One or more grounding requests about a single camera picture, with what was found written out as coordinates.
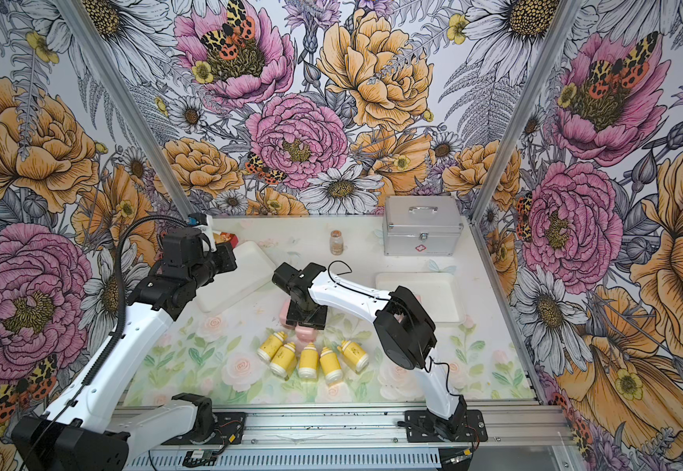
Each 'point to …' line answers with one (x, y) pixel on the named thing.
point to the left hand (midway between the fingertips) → (231, 256)
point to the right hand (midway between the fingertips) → (304, 331)
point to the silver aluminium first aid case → (422, 226)
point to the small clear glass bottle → (337, 243)
